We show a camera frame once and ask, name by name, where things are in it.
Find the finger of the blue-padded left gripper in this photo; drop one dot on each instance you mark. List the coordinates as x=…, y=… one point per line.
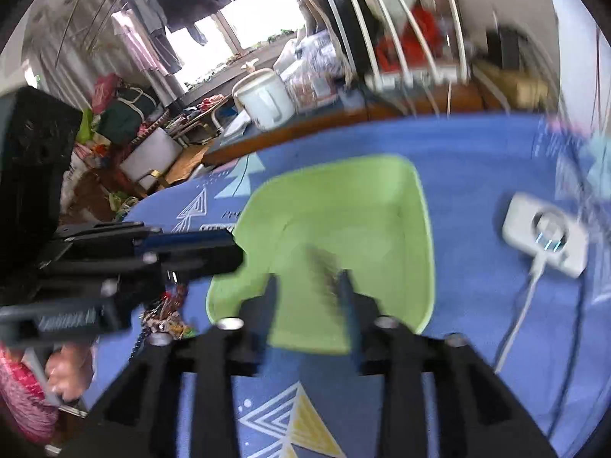
x=193, y=255

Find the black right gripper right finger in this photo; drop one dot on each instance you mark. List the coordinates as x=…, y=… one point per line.
x=438, y=394

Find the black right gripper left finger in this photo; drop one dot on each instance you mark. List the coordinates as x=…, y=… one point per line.
x=138, y=414

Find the colourful jewelry pile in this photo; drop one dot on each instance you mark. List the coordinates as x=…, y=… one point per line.
x=164, y=316

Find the person's hand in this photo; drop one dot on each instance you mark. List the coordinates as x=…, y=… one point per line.
x=70, y=371

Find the white storage box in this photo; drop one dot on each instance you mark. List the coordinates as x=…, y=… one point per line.
x=156, y=153

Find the dark green bag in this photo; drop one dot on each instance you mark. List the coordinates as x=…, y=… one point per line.
x=121, y=120

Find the blue patterned table cloth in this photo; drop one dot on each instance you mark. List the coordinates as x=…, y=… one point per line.
x=470, y=167

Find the white electric kettle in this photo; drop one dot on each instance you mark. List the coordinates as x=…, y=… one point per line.
x=264, y=97

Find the green plastic tray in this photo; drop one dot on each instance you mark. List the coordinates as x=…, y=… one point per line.
x=367, y=215

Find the white charger hub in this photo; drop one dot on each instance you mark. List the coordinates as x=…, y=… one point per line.
x=543, y=230

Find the snack bag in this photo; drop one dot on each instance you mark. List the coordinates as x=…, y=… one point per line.
x=312, y=79

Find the black monitor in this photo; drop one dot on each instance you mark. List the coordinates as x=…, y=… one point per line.
x=341, y=21

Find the white wifi router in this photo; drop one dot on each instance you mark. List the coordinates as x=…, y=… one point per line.
x=429, y=49

